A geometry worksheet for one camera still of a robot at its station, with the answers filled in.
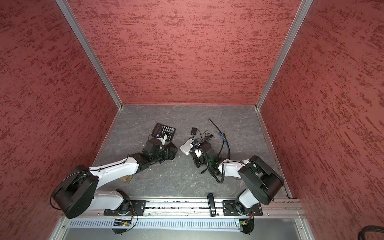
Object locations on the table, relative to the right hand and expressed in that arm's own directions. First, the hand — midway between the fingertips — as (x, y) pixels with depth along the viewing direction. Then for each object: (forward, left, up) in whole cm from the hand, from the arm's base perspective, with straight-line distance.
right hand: (192, 157), depth 90 cm
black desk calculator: (+20, +22, 0) cm, 30 cm away
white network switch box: (+7, +4, -1) cm, 8 cm away
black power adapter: (+21, -1, -1) cm, 21 cm away
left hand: (+3, +13, +3) cm, 14 cm away
